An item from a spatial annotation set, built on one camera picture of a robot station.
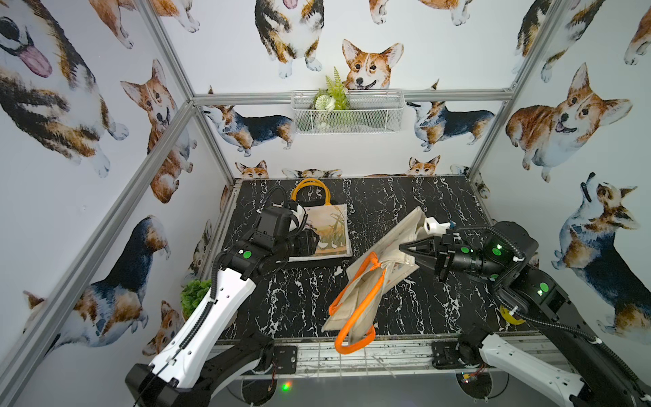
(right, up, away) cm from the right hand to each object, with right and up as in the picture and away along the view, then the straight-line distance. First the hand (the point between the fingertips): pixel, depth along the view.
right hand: (402, 251), depth 50 cm
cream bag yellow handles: (-17, 0, +53) cm, 56 cm away
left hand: (-19, 0, +23) cm, 30 cm away
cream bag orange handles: (-8, -19, +18) cm, 28 cm away
